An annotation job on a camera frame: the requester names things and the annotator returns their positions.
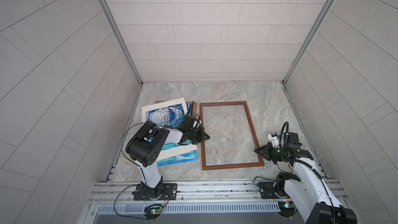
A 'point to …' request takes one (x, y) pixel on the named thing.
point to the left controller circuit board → (153, 210)
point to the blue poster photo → (170, 115)
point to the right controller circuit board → (287, 208)
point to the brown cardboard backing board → (195, 106)
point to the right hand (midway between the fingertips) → (255, 150)
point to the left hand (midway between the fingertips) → (213, 136)
